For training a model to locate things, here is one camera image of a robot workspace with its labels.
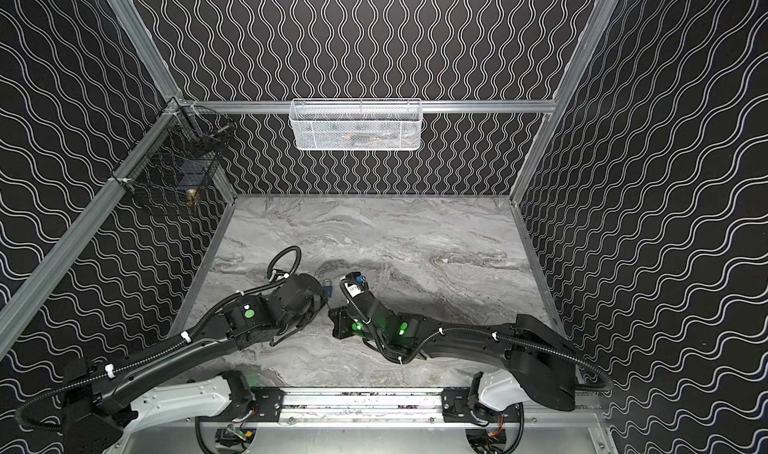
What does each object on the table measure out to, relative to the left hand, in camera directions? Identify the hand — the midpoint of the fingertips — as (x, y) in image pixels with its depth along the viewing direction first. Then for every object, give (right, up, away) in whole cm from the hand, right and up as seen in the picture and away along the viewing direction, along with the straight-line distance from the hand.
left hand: (338, 295), depth 74 cm
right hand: (-3, -5, +1) cm, 6 cm away
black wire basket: (-54, +39, +20) cm, 70 cm away
